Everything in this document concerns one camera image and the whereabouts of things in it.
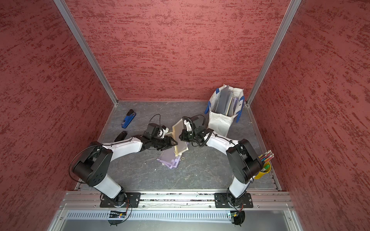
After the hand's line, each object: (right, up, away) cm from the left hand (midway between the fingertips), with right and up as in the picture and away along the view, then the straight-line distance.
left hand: (174, 147), depth 88 cm
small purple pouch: (-4, -6, -1) cm, 7 cm away
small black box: (-38, +5, +10) cm, 40 cm away
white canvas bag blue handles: (+33, +27, +2) cm, 43 cm away
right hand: (+3, +5, +1) cm, 6 cm away
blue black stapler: (-37, +19, +22) cm, 47 cm away
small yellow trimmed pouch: (+5, +2, -9) cm, 11 cm away
